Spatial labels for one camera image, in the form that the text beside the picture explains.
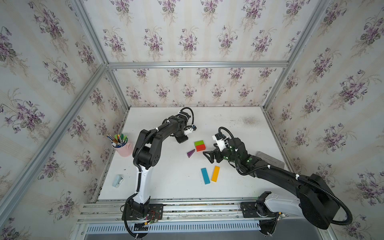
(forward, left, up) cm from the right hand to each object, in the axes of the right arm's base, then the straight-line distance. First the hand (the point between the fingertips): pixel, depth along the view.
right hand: (211, 148), depth 82 cm
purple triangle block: (+2, +13, -12) cm, 18 cm away
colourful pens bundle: (+6, +56, -2) cm, 56 cm away
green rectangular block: (+11, +7, -13) cm, 18 cm away
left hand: (+14, +20, -11) cm, 27 cm away
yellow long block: (-9, -3, -13) cm, 16 cm away
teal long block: (-11, +3, -12) cm, 17 cm away
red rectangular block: (+8, +6, -13) cm, 16 cm away
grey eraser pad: (-1, -36, -11) cm, 37 cm away
